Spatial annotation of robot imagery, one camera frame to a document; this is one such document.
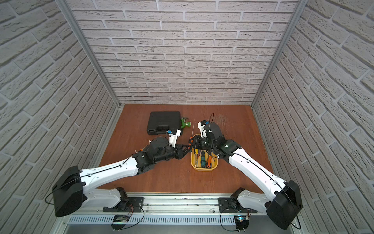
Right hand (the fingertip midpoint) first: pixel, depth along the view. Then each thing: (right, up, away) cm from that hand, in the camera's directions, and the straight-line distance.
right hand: (191, 141), depth 75 cm
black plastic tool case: (-24, +9, +30) cm, 39 cm away
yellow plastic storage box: (+3, -11, +15) cm, 19 cm away
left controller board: (-36, -40, -5) cm, 54 cm away
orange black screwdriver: (0, +2, -1) cm, 2 cm away
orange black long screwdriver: (+11, -16, +10) cm, 22 cm away
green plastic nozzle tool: (-6, +8, +30) cm, 32 cm away
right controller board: (+25, -40, -4) cm, 47 cm away
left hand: (+1, -3, -3) cm, 4 cm away
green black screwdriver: (+7, -13, +12) cm, 19 cm away
